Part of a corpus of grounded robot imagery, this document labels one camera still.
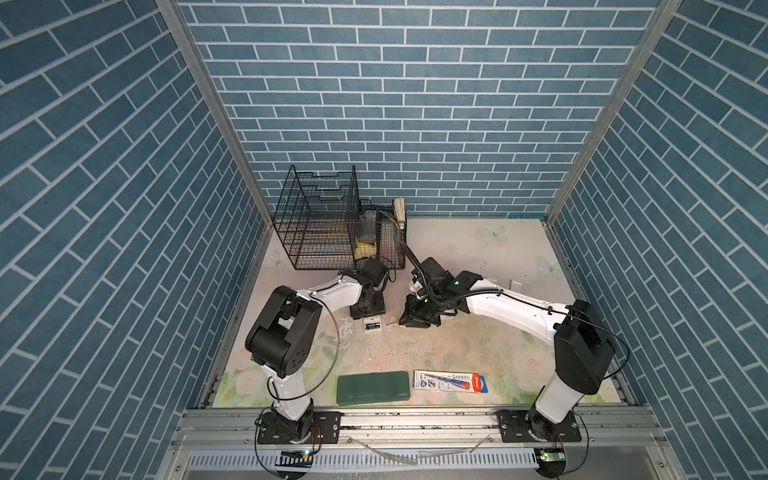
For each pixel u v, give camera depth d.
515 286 1.02
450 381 0.81
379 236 1.02
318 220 1.20
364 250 0.96
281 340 0.48
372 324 0.91
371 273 0.77
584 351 0.46
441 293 0.65
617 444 0.73
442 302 0.62
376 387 0.81
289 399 0.46
